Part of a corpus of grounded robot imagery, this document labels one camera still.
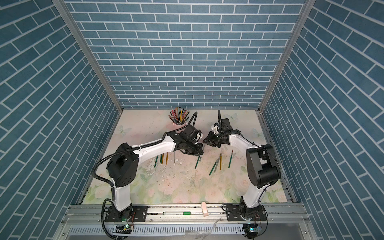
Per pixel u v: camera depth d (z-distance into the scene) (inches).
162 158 36.8
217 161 36.7
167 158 36.9
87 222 28.4
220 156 36.9
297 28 30.6
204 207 29.0
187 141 27.8
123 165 19.2
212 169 35.0
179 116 39.1
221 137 27.9
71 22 29.7
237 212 29.0
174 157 37.1
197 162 36.1
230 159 36.8
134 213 28.7
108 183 20.4
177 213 29.0
